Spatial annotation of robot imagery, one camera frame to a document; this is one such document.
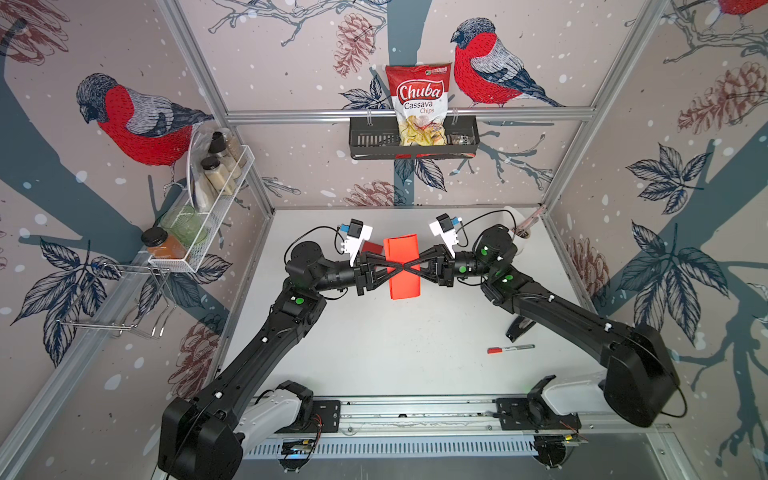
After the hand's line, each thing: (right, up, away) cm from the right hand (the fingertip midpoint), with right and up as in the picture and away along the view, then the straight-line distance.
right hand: (407, 268), depth 65 cm
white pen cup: (+39, +11, +37) cm, 55 cm away
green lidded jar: (-53, +10, +5) cm, 54 cm away
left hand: (-1, +1, -3) cm, 3 cm away
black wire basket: (-9, +38, +30) cm, 50 cm away
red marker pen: (+27, -27, +20) cm, 43 cm away
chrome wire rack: (-55, -5, -8) cm, 56 cm away
